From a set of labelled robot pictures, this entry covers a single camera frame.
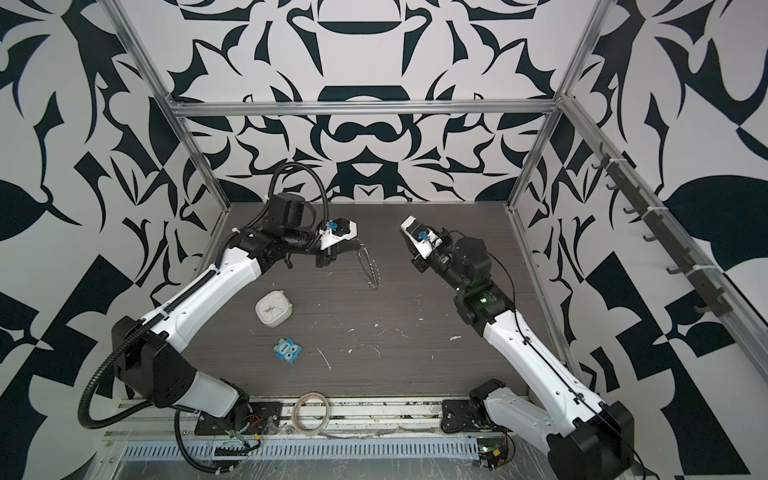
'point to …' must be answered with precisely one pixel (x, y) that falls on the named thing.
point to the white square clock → (273, 308)
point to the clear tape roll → (296, 407)
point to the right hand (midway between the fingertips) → (411, 223)
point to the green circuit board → (492, 451)
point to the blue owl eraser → (288, 350)
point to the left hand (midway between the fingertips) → (358, 235)
